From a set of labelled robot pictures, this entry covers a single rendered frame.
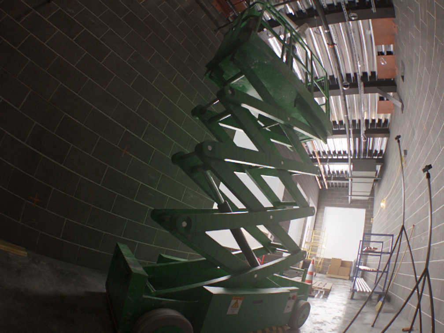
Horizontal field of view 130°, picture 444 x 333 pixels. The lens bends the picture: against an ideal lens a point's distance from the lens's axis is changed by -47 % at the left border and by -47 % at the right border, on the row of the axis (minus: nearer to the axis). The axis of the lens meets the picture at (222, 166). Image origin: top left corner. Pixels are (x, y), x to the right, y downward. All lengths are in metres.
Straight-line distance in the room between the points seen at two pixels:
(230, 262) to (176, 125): 1.67
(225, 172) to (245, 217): 0.33
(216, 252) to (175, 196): 1.26
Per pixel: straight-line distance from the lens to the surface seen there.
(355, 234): 10.67
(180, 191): 2.41
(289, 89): 1.99
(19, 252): 1.82
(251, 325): 1.43
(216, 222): 1.15
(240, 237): 1.57
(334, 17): 3.84
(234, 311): 1.23
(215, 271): 1.94
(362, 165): 6.78
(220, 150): 1.18
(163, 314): 1.01
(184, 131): 2.46
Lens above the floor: 0.75
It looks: 20 degrees up
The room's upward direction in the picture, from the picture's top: 17 degrees clockwise
